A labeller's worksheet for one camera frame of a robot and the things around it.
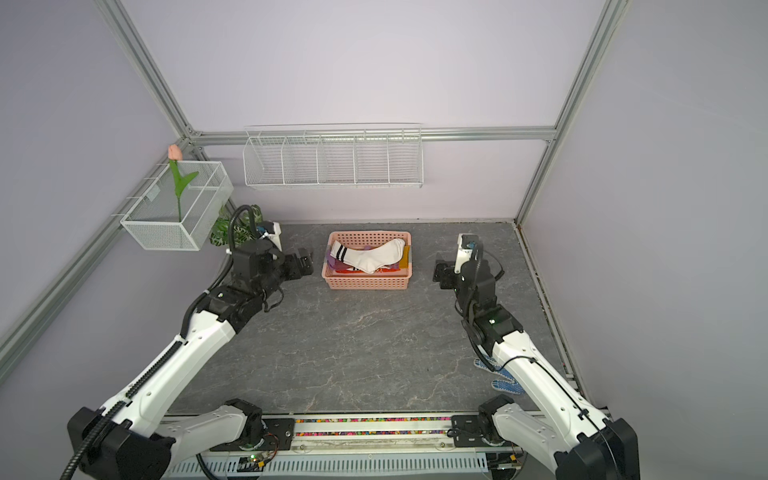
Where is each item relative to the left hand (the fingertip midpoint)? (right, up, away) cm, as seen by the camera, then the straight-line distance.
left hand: (294, 258), depth 77 cm
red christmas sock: (+21, -5, +27) cm, 34 cm away
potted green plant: (-15, +8, +4) cm, 18 cm away
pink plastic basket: (+23, -8, +19) cm, 31 cm away
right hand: (+43, 0, 0) cm, 43 cm away
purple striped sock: (+6, -3, +22) cm, 23 cm away
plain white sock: (+17, -1, +26) cm, 31 cm away
